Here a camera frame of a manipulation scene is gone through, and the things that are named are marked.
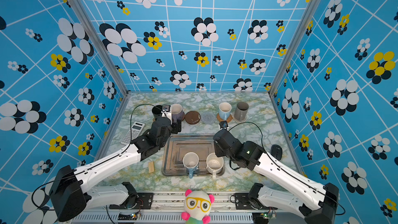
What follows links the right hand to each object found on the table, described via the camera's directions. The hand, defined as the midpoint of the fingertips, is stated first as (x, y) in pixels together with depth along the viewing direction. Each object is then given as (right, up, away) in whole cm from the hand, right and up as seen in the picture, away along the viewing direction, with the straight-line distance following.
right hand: (220, 143), depth 74 cm
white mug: (-2, -14, +10) cm, 17 cm away
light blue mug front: (-15, -12, +10) cm, 22 cm away
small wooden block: (-36, -15, +8) cm, 40 cm away
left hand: (-23, +13, +5) cm, 27 cm away
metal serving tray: (-25, -6, +17) cm, 31 cm away
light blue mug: (+5, +15, +22) cm, 27 cm away
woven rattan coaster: (+10, +9, +30) cm, 33 cm away
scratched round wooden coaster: (-16, +10, +31) cm, 36 cm away
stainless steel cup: (+16, +15, +22) cm, 31 cm away
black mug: (-38, +16, +24) cm, 48 cm away
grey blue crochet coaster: (-5, +10, +30) cm, 32 cm away
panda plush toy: (-11, -25, -8) cm, 28 cm away
